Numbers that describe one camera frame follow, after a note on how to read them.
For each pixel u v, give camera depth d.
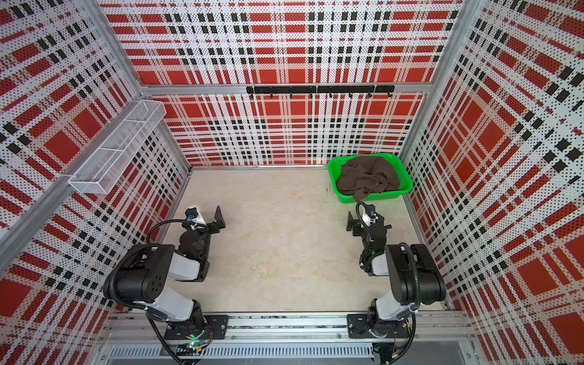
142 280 0.45
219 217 0.87
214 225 0.81
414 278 0.43
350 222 0.84
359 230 0.83
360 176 1.11
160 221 1.04
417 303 0.44
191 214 0.74
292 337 0.73
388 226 0.73
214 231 0.82
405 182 1.05
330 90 0.88
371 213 0.76
